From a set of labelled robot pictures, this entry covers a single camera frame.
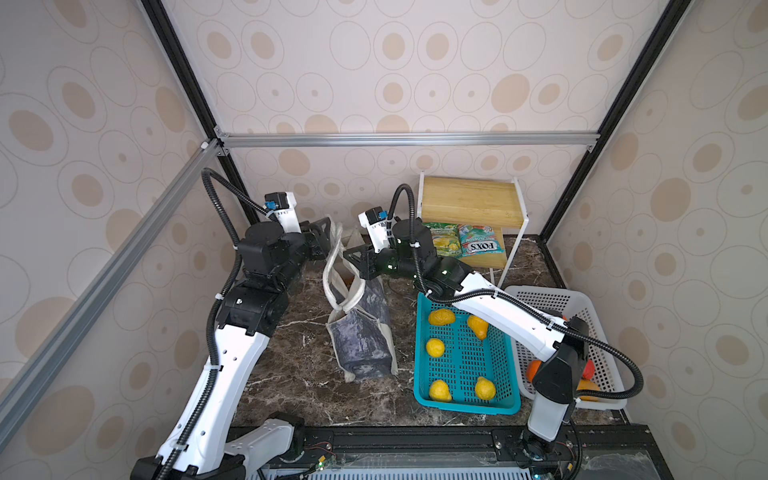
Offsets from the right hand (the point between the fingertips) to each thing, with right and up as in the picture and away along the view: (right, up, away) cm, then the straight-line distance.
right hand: (345, 254), depth 68 cm
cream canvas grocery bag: (+3, -17, +2) cm, 17 cm away
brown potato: (0, -5, +6) cm, 8 cm away
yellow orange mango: (+63, -34, +12) cm, 73 cm away
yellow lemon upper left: (+26, -19, +24) cm, 40 cm away
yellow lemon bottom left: (+23, -35, +10) cm, 43 cm away
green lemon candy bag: (+28, +6, +25) cm, 38 cm away
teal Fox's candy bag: (+38, +5, +27) cm, 47 cm away
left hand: (-3, +8, -6) cm, 10 cm away
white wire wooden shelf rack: (+35, +15, +17) cm, 42 cm away
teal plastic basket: (+32, -30, +20) cm, 49 cm away
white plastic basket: (+65, -15, +26) cm, 72 cm away
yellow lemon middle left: (+23, -26, +18) cm, 39 cm away
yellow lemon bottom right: (+35, -35, +11) cm, 51 cm away
